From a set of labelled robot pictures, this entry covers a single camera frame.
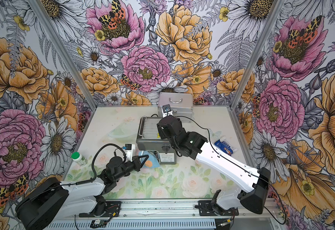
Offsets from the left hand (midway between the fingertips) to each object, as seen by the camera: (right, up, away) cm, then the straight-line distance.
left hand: (148, 159), depth 83 cm
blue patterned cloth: (+2, 0, -1) cm, 2 cm away
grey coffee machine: (+2, +13, -12) cm, 18 cm away
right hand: (+10, +20, -11) cm, 25 cm away
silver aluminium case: (+20, +34, +21) cm, 45 cm away
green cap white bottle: (-41, 0, +2) cm, 41 cm away
